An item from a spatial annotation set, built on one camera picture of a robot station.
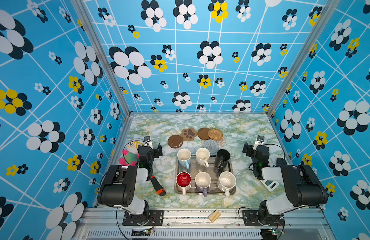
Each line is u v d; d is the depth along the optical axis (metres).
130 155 0.91
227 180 0.85
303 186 0.46
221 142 1.02
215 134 1.05
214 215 0.74
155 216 0.74
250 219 0.73
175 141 1.02
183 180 0.85
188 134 1.07
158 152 0.87
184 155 0.91
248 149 0.85
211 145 1.01
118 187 0.45
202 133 1.07
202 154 0.92
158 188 0.83
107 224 0.74
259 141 0.79
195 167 0.97
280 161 0.92
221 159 0.92
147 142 0.79
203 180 0.85
